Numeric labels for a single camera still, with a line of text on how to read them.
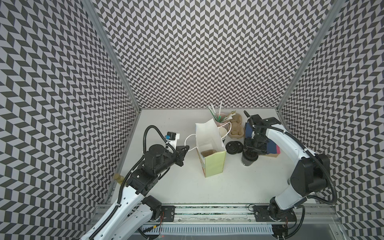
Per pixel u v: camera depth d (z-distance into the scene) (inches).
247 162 33.9
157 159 20.1
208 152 34.6
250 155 31.7
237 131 39.9
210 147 38.1
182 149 24.5
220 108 39.1
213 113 38.4
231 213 29.6
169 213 28.4
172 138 23.2
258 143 27.4
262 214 28.5
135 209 23.1
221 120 38.2
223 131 39.1
